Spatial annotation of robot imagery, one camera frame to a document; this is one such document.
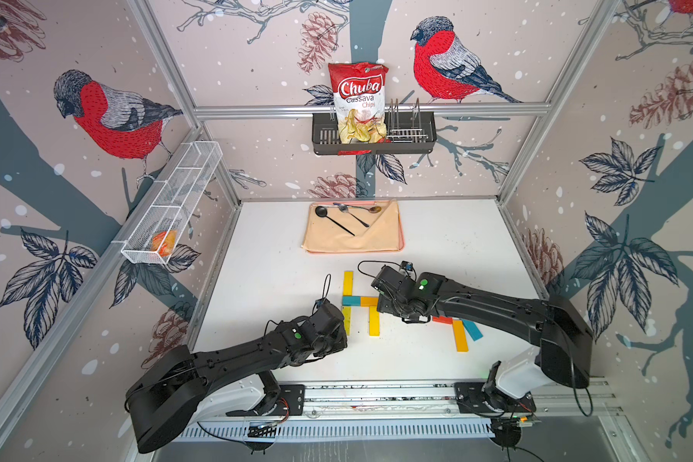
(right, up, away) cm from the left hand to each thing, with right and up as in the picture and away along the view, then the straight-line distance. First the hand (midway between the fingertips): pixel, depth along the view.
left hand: (354, 336), depth 82 cm
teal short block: (0, +8, +10) cm, 13 cm away
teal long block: (+36, 0, +4) cm, 37 cm away
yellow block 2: (-2, +12, +14) cm, 19 cm away
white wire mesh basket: (-52, +31, -9) cm, 61 cm away
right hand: (+9, +9, 0) cm, 13 cm away
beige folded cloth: (-12, +29, +29) cm, 42 cm away
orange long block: (+32, -1, +3) cm, 32 cm away
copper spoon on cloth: (+7, +39, +35) cm, 53 cm away
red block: (+29, +2, +9) cm, 30 cm away
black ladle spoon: (-14, +37, +35) cm, 53 cm away
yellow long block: (+6, +2, +6) cm, 9 cm away
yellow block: (-2, +4, +8) cm, 10 cm away
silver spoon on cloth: (-4, +39, +36) cm, 53 cm away
